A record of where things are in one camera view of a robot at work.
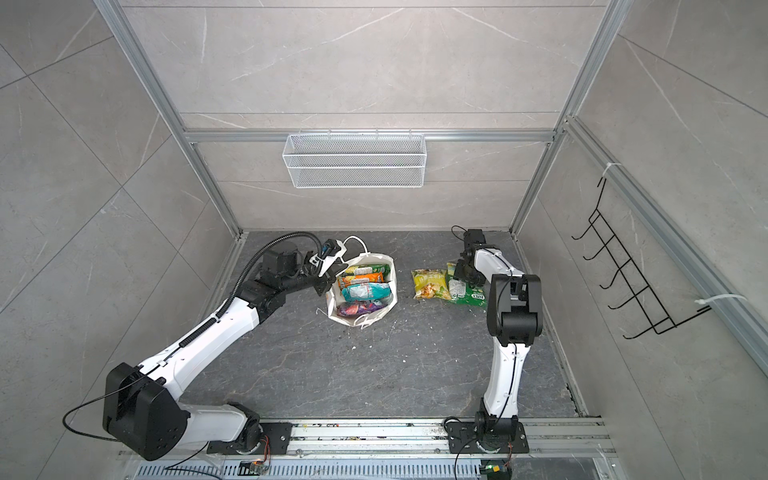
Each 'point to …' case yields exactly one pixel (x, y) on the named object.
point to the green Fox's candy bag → (460, 292)
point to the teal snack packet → (366, 291)
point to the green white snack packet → (369, 269)
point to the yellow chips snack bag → (431, 284)
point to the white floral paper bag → (377, 259)
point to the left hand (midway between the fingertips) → (344, 256)
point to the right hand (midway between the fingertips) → (466, 274)
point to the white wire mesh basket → (355, 161)
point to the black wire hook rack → (626, 265)
